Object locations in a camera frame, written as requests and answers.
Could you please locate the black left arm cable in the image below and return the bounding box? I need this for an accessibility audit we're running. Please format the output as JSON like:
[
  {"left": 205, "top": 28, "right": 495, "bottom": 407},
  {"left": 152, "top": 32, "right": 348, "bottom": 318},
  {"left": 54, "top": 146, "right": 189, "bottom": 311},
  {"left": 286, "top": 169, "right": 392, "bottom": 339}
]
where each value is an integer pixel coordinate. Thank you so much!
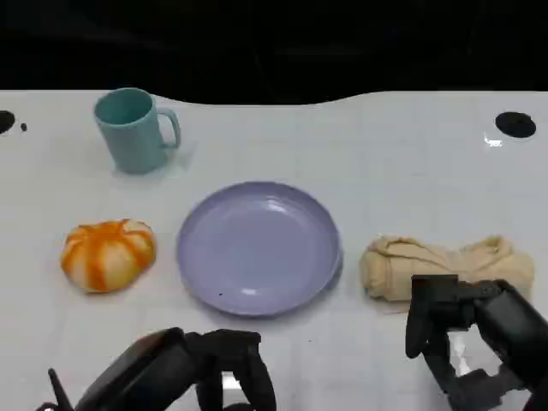
[{"left": 36, "top": 367, "right": 74, "bottom": 411}]

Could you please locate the lilac plate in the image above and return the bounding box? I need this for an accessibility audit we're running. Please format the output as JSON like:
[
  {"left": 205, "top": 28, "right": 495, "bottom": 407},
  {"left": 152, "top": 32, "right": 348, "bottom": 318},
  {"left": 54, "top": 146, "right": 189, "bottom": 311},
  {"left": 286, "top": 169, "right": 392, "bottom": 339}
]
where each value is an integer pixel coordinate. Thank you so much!
[{"left": 176, "top": 181, "right": 344, "bottom": 318}]

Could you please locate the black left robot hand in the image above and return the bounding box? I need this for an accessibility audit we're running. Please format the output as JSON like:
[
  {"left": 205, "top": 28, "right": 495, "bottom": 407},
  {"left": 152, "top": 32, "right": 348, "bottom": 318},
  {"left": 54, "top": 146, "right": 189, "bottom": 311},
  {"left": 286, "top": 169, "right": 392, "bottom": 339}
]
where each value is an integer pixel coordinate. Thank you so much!
[{"left": 73, "top": 327, "right": 277, "bottom": 411}]

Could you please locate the beige towel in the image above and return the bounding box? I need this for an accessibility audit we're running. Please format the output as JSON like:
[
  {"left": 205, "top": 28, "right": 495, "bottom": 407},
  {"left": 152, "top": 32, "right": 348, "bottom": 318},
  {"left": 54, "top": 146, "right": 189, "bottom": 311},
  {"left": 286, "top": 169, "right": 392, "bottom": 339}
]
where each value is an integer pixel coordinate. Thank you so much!
[{"left": 358, "top": 233, "right": 535, "bottom": 303}]

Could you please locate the pale green mug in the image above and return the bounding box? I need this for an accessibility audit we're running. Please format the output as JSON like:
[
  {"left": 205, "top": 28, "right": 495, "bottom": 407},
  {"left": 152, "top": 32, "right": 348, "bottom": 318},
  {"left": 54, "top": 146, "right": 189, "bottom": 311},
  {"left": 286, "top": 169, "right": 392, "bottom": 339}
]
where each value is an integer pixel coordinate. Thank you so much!
[{"left": 93, "top": 87, "right": 182, "bottom": 175}]

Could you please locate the orange and white bread roll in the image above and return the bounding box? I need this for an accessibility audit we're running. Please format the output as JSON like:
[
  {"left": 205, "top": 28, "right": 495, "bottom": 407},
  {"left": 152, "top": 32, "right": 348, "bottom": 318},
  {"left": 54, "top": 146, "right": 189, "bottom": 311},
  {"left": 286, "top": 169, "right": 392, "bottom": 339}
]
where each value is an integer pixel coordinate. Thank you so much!
[{"left": 59, "top": 218, "right": 158, "bottom": 295}]

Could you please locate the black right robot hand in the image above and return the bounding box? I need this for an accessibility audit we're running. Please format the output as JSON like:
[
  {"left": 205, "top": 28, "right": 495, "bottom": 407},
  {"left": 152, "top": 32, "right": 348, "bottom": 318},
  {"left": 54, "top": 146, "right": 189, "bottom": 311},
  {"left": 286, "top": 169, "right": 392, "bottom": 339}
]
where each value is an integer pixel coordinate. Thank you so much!
[{"left": 405, "top": 274, "right": 548, "bottom": 411}]

